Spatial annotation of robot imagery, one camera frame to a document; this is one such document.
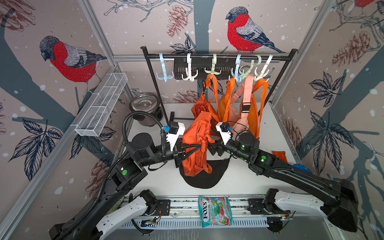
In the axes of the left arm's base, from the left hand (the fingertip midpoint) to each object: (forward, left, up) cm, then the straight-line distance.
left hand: (201, 144), depth 50 cm
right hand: (+13, -4, -12) cm, 18 cm away
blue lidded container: (+4, -54, -32) cm, 63 cm away
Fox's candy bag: (-15, -7, -38) cm, 41 cm away
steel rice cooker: (+47, +35, -26) cm, 64 cm away
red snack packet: (+15, -51, -40) cm, 66 cm away
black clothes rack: (+47, +21, -41) cm, 66 cm away
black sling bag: (0, -3, -41) cm, 41 cm away
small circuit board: (-20, +24, -42) cm, 52 cm away
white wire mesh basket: (+19, +52, -11) cm, 57 cm away
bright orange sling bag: (+34, -34, -17) cm, 51 cm away
